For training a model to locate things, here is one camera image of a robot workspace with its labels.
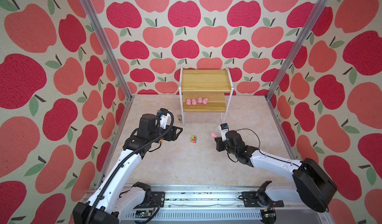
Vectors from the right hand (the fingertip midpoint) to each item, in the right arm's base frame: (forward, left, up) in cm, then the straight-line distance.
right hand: (218, 138), depth 87 cm
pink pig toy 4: (+20, +9, +10) cm, 24 cm away
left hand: (-6, +22, +15) cm, 27 cm away
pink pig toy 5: (+1, +3, +1) cm, 3 cm away
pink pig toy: (+18, +20, +10) cm, 29 cm away
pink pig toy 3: (+21, +13, +10) cm, 26 cm away
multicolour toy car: (+1, +15, -6) cm, 16 cm away
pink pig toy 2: (+19, +16, +10) cm, 27 cm away
